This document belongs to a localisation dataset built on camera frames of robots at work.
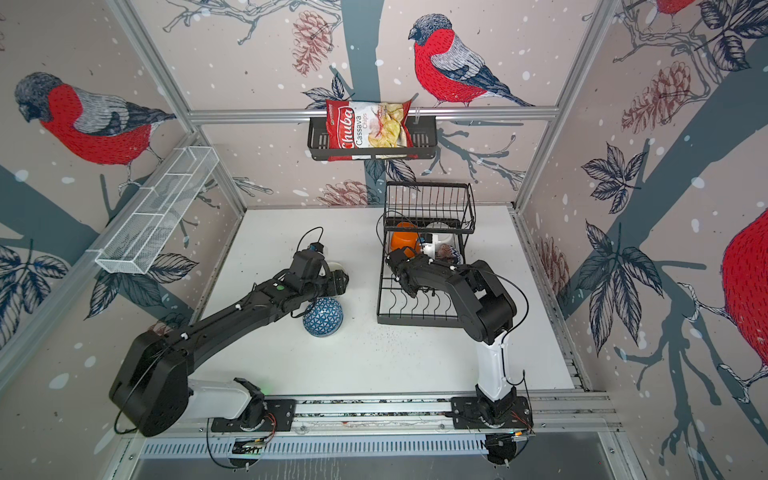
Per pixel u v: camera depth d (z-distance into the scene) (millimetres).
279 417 730
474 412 729
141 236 727
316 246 776
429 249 852
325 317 879
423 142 946
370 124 875
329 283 761
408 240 987
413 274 716
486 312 525
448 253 954
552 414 755
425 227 1055
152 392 407
